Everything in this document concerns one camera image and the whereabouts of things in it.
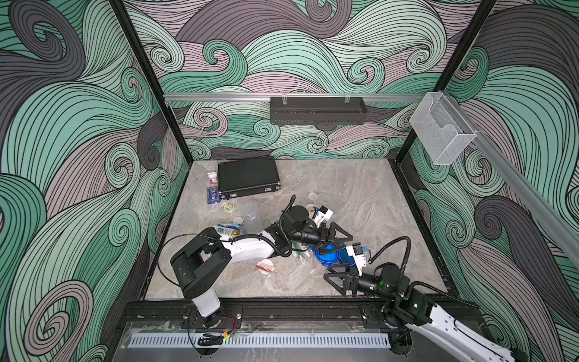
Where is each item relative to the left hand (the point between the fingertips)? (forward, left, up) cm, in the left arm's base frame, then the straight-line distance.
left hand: (347, 246), depth 69 cm
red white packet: (+28, +8, -20) cm, 36 cm away
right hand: (-8, +7, -6) cm, 12 cm away
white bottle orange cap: (+13, +42, -16) cm, 47 cm away
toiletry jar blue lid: (+22, +35, -21) cm, 46 cm away
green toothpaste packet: (-1, +16, +2) cm, 16 cm away
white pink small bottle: (+41, +55, -17) cm, 71 cm away
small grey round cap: (+19, +40, -17) cm, 47 cm away
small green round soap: (+27, +46, -19) cm, 56 cm away
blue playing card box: (+32, +54, -18) cm, 65 cm away
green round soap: (+31, +1, -19) cm, 36 cm away
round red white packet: (0, +27, -19) cm, 33 cm away
